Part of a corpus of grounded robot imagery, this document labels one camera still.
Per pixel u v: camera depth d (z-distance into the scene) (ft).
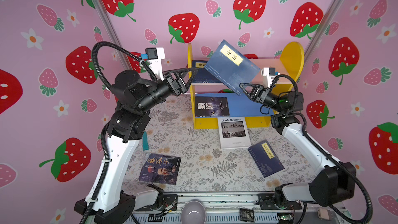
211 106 3.07
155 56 1.34
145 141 3.13
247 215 2.26
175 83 1.36
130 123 1.21
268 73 1.88
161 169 2.75
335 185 1.31
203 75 1.95
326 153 1.45
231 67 1.92
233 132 3.13
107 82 1.09
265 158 2.89
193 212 2.31
